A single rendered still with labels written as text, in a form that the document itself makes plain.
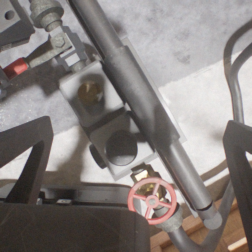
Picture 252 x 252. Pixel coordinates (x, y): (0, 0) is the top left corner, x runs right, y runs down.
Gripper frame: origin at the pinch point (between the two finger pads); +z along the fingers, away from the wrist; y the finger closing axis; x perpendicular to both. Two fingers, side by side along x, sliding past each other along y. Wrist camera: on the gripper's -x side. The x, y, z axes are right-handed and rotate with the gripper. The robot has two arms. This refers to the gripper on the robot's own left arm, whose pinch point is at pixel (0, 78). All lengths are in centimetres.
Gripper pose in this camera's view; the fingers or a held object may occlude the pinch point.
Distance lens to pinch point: 40.2
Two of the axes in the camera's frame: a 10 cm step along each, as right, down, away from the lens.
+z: 0.3, -0.9, 10.0
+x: -8.6, 5.1, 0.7
